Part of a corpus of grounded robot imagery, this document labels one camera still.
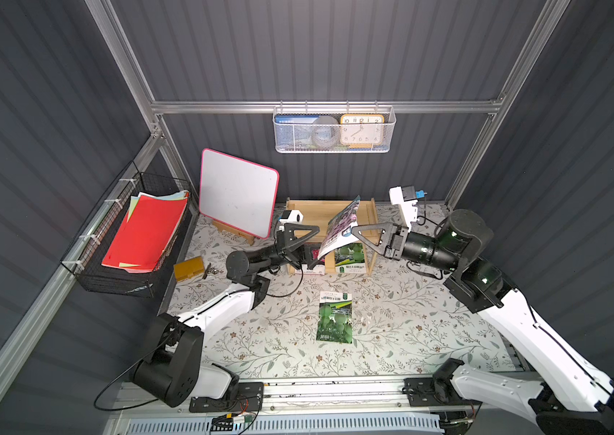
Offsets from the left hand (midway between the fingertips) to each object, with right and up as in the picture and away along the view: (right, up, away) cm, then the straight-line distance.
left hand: (320, 249), depth 58 cm
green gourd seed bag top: (+6, -24, +29) cm, 38 cm away
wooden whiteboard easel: (-33, +4, +49) cm, 59 cm away
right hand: (+8, +4, -6) cm, 11 cm away
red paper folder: (-46, +4, +13) cm, 48 cm away
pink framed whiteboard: (-30, +19, +41) cm, 54 cm away
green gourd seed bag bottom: (+12, -7, +41) cm, 43 cm away
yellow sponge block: (-48, -10, +42) cm, 64 cm away
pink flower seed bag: (0, -10, +38) cm, 39 cm away
